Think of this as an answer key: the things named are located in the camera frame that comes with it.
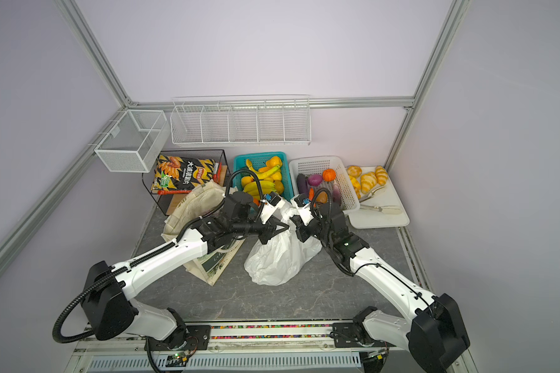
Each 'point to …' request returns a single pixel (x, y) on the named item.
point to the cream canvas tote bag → (191, 206)
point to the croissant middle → (368, 181)
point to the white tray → (380, 207)
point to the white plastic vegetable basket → (309, 174)
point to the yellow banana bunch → (267, 183)
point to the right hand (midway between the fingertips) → (292, 216)
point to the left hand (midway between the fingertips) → (286, 229)
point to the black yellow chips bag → (174, 172)
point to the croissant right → (381, 175)
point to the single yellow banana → (260, 174)
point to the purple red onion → (315, 179)
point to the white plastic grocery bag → (280, 259)
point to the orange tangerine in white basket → (329, 175)
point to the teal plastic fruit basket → (263, 161)
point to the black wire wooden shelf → (167, 201)
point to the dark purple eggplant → (302, 184)
